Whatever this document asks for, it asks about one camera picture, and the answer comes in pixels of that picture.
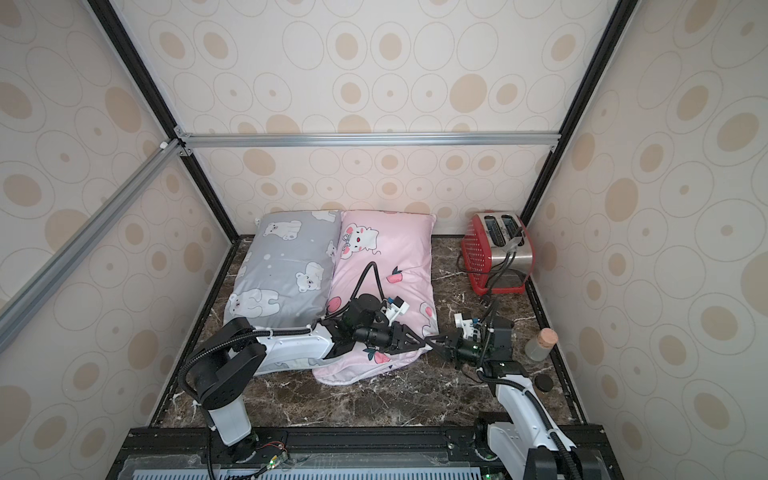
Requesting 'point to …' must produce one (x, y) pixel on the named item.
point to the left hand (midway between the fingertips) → (428, 351)
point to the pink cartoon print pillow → (402, 246)
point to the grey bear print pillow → (284, 279)
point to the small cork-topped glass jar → (539, 348)
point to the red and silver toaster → (498, 253)
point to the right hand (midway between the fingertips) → (437, 340)
